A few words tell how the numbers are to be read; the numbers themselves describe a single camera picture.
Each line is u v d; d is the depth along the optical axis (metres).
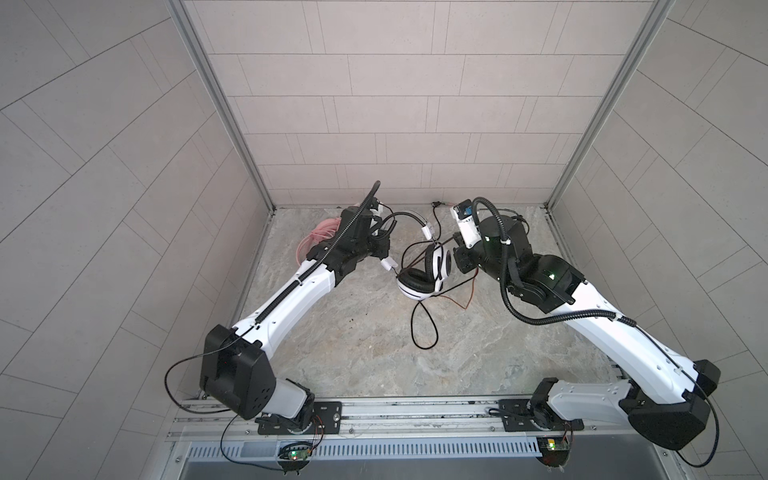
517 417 0.71
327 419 0.71
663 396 0.38
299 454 0.64
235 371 0.39
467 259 0.58
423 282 0.72
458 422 0.71
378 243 0.69
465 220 0.55
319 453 0.67
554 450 0.68
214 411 0.43
